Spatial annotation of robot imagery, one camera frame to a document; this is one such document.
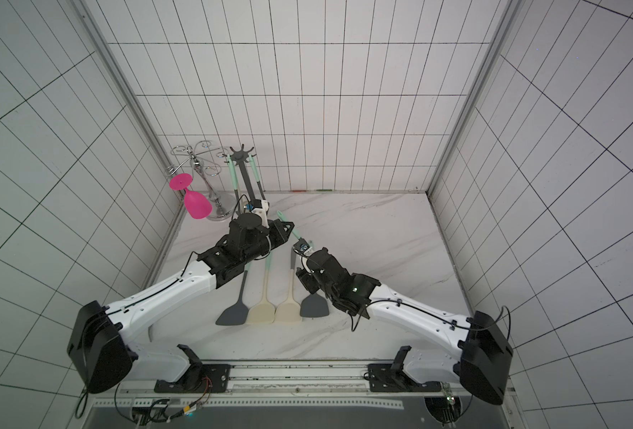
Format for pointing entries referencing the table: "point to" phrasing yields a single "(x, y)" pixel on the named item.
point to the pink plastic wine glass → (197, 205)
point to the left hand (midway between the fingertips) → (293, 229)
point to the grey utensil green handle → (314, 306)
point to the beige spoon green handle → (234, 180)
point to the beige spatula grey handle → (289, 311)
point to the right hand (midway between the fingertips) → (308, 255)
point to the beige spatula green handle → (263, 312)
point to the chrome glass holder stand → (206, 157)
